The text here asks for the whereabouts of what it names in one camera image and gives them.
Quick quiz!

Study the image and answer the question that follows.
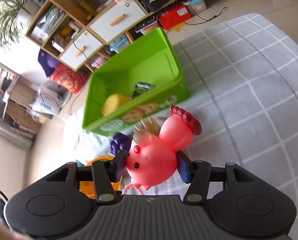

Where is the pink pig toy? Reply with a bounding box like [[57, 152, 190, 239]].
[[122, 105, 202, 195]]

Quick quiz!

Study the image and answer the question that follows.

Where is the wooden TV cabinet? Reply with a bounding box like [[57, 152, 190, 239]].
[[24, 0, 230, 72]]

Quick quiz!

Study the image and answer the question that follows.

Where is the clear storage bin blue lid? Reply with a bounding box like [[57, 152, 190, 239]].
[[109, 34, 131, 54]]

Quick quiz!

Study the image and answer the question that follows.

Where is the red cardboard box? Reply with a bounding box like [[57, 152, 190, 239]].
[[157, 3, 191, 31]]

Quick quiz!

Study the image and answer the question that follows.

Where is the green plastic biscuit box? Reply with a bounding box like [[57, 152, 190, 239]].
[[82, 28, 190, 137]]

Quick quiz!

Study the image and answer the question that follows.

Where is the potted green plant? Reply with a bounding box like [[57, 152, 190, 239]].
[[0, 0, 31, 48]]

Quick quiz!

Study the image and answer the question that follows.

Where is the tan antler hand toy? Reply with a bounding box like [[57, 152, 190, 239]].
[[134, 116, 160, 137]]

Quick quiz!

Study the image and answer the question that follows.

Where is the grey checked cloth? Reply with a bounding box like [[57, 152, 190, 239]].
[[73, 12, 298, 238]]

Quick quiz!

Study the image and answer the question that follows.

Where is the yellow round toy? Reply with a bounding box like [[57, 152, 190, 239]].
[[102, 94, 131, 115]]

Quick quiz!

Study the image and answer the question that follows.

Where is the purple grape toy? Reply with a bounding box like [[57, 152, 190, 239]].
[[109, 133, 132, 155]]

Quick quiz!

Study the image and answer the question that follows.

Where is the orange yellow plate toy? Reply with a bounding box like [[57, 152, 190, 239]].
[[78, 155, 124, 203]]

